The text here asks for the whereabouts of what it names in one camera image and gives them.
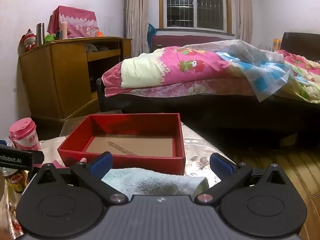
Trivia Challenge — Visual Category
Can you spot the pink covered box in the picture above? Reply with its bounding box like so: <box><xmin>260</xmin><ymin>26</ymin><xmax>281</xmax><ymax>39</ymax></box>
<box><xmin>49</xmin><ymin>5</ymin><xmax>98</xmax><ymax>39</ymax></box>

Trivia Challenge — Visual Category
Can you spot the red plush doll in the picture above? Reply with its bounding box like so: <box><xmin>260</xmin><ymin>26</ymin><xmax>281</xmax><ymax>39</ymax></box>
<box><xmin>19</xmin><ymin>29</ymin><xmax>37</xmax><ymax>53</ymax></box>

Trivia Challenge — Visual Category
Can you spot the blue bag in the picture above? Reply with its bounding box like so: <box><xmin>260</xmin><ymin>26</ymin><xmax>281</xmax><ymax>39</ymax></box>
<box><xmin>147</xmin><ymin>23</ymin><xmax>157</xmax><ymax>50</ymax></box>

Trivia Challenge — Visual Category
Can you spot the light blue towel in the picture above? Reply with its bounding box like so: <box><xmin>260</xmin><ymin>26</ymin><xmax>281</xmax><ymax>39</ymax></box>
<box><xmin>101</xmin><ymin>166</ymin><xmax>209</xmax><ymax>197</ymax></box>

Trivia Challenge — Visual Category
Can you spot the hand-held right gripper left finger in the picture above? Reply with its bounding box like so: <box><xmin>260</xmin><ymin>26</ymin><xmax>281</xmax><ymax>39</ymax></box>
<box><xmin>32</xmin><ymin>152</ymin><xmax>128</xmax><ymax>204</ymax></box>

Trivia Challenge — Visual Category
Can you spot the dark wooden headboard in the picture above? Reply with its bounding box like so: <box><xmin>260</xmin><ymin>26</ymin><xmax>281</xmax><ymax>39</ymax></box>
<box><xmin>281</xmin><ymin>32</ymin><xmax>320</xmax><ymax>63</ymax></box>

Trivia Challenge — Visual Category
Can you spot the maroon headboard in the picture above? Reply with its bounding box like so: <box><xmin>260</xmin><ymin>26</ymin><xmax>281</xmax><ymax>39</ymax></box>
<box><xmin>151</xmin><ymin>34</ymin><xmax>240</xmax><ymax>53</ymax></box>

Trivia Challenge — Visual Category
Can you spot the light patterned sheet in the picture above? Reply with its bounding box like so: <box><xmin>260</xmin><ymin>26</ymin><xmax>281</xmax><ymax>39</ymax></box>
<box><xmin>184</xmin><ymin>39</ymin><xmax>295</xmax><ymax>103</ymax></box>

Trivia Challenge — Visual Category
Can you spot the dark bed frame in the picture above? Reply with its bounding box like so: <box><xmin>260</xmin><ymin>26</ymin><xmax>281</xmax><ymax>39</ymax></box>
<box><xmin>96</xmin><ymin>77</ymin><xmax>320</xmax><ymax>140</ymax></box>

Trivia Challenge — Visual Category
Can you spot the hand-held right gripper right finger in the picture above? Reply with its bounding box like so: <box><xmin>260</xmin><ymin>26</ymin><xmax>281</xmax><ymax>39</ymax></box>
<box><xmin>194</xmin><ymin>152</ymin><xmax>290</xmax><ymax>205</ymax></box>

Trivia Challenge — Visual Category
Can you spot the red cardboard box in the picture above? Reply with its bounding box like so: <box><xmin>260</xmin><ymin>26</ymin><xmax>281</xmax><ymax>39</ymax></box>
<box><xmin>57</xmin><ymin>113</ymin><xmax>186</xmax><ymax>175</ymax></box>

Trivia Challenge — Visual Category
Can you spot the barred window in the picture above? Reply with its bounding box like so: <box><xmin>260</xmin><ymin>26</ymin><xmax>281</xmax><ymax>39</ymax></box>
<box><xmin>159</xmin><ymin>0</ymin><xmax>234</xmax><ymax>34</ymax></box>

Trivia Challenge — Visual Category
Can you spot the wooden desk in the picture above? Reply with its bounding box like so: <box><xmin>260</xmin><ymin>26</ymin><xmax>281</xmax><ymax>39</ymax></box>
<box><xmin>19</xmin><ymin>37</ymin><xmax>132</xmax><ymax>120</ymax></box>

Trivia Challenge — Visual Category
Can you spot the steel thermos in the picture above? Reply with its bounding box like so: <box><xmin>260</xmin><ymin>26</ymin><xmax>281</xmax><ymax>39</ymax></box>
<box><xmin>36</xmin><ymin>22</ymin><xmax>45</xmax><ymax>47</ymax></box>

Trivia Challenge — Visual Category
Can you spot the beige curtain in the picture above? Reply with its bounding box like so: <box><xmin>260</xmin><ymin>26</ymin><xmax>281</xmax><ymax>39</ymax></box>
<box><xmin>234</xmin><ymin>0</ymin><xmax>260</xmax><ymax>48</ymax></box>
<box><xmin>126</xmin><ymin>0</ymin><xmax>164</xmax><ymax>57</ymax></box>

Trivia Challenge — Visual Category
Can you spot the floral tablecloth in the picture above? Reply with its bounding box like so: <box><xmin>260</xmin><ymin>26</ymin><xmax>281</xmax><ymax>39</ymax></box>
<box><xmin>5</xmin><ymin>122</ymin><xmax>237</xmax><ymax>238</ymax></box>

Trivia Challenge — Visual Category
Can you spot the yellow red snack packet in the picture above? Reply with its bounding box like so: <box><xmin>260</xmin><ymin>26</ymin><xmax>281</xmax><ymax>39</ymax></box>
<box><xmin>4</xmin><ymin>169</ymin><xmax>29</xmax><ymax>194</ymax></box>

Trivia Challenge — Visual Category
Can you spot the grey cloth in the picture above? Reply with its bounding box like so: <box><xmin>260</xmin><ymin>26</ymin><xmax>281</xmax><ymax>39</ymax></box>
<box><xmin>86</xmin><ymin>43</ymin><xmax>108</xmax><ymax>53</ymax></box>

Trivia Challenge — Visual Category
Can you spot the bed with colourful quilts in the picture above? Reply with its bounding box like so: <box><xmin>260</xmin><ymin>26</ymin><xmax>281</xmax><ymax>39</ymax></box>
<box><xmin>102</xmin><ymin>45</ymin><xmax>320</xmax><ymax>103</ymax></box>

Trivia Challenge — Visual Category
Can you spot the pink plastic tumbler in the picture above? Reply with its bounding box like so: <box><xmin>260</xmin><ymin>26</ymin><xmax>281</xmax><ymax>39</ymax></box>
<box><xmin>9</xmin><ymin>117</ymin><xmax>42</xmax><ymax>152</ymax></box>

